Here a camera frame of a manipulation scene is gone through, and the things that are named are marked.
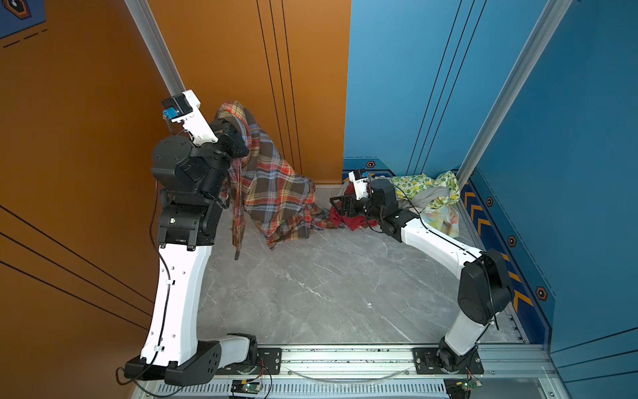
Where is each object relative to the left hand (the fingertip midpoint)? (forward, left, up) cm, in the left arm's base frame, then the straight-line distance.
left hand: (234, 109), depth 50 cm
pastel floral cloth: (+14, -66, -53) cm, 86 cm away
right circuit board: (-41, -58, -61) cm, 94 cm away
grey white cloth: (+25, -55, -55) cm, 82 cm away
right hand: (+9, -22, -36) cm, 43 cm away
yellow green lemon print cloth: (+33, -56, -53) cm, 84 cm away
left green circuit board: (-41, +4, -62) cm, 75 cm away
